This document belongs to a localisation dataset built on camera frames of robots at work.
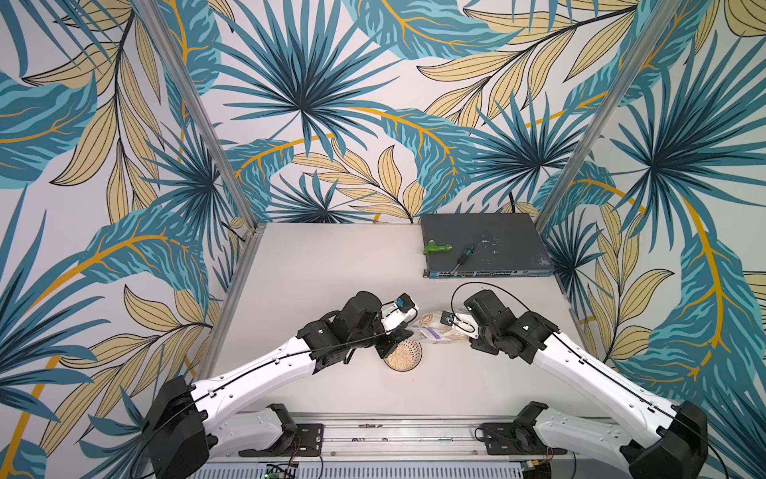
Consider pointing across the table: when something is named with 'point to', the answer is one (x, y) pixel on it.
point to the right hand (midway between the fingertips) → (468, 325)
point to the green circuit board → (274, 475)
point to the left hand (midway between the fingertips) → (405, 333)
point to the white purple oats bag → (432, 329)
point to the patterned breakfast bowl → (405, 356)
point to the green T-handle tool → (433, 247)
